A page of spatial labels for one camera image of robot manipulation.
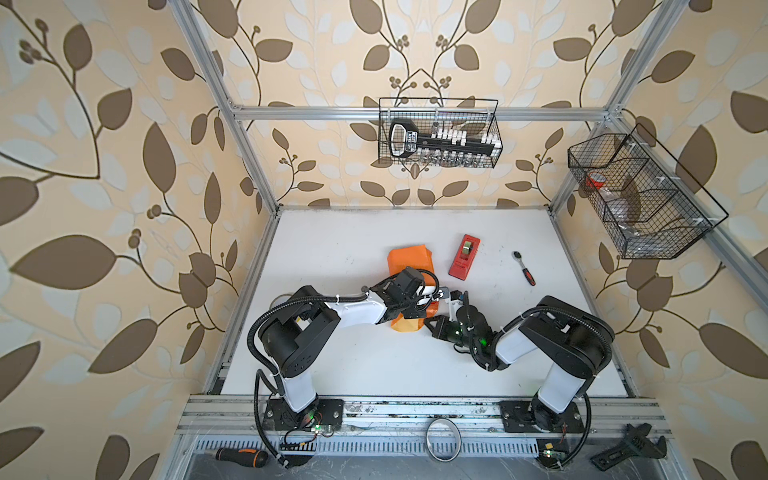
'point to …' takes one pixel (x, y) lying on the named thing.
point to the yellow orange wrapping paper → (418, 258)
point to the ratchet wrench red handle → (516, 255)
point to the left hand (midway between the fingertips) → (421, 283)
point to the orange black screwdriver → (248, 457)
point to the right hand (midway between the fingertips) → (423, 324)
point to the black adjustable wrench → (636, 445)
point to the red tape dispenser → (464, 256)
